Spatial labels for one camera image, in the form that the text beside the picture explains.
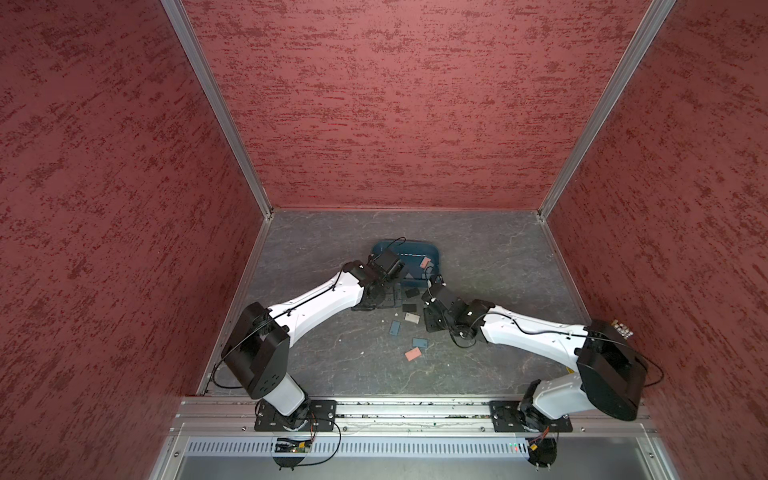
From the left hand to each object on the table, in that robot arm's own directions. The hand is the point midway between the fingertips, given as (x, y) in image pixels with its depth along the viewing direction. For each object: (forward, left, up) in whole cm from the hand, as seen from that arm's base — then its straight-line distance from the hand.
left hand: (380, 308), depth 84 cm
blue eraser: (-2, -4, -9) cm, 10 cm away
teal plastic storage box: (+23, -14, -8) cm, 28 cm away
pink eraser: (-10, -9, -10) cm, 17 cm away
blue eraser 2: (-7, -12, -8) cm, 16 cm away
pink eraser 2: (+22, -15, -8) cm, 27 cm away
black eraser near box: (+10, -10, -9) cm, 17 cm away
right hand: (-1, -14, -3) cm, 15 cm away
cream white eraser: (+1, -10, -9) cm, 13 cm away
